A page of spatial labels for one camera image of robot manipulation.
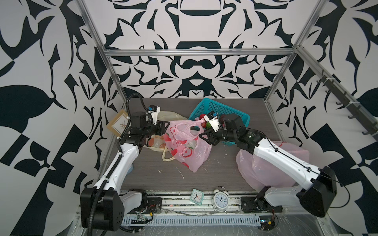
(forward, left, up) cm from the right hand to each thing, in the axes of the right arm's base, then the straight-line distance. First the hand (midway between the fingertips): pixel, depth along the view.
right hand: (201, 131), depth 74 cm
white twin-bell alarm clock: (-27, -9, -20) cm, 34 cm away
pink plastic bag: (+1, +10, -7) cm, 12 cm away
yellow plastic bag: (+24, +19, -17) cm, 35 cm away
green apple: (-2, -3, +8) cm, 9 cm away
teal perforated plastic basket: (+34, -7, -18) cm, 39 cm away
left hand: (+8, +20, -1) cm, 21 cm away
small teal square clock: (-25, +3, -22) cm, 33 cm away
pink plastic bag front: (-19, -27, -8) cm, 34 cm away
